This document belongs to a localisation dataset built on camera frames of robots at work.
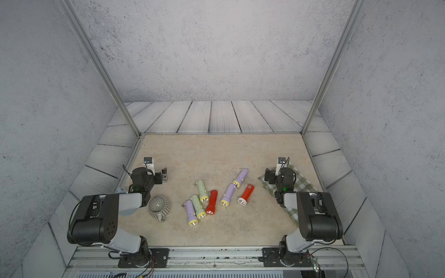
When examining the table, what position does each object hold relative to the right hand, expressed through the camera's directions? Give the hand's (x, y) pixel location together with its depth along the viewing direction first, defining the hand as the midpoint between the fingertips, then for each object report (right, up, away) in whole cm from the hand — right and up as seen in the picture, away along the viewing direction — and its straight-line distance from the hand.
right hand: (278, 167), depth 94 cm
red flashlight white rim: (-17, -12, -2) cm, 21 cm away
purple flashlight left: (-43, -23, -12) cm, 51 cm away
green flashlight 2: (-40, -20, -11) cm, 46 cm away
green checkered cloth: (+13, -9, 0) cm, 16 cm away
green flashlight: (-39, -14, -5) cm, 42 cm away
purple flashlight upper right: (-22, -9, 0) cm, 24 cm away
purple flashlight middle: (-28, -15, -7) cm, 33 cm away
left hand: (-64, 0, +1) cm, 64 cm away
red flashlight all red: (-35, -19, -9) cm, 41 cm away
